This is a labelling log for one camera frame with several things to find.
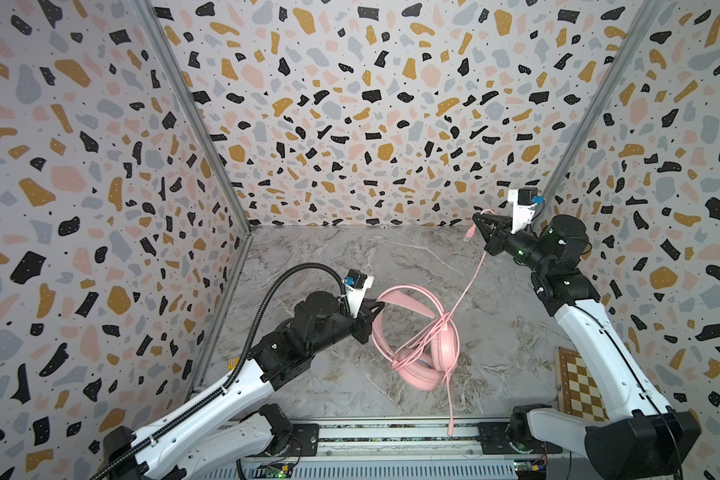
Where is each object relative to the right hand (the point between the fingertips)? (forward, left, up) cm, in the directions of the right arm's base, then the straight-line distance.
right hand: (473, 212), depth 66 cm
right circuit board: (-44, -15, -43) cm, 63 cm away
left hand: (-16, +20, -12) cm, 28 cm away
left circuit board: (-45, +45, -41) cm, 76 cm away
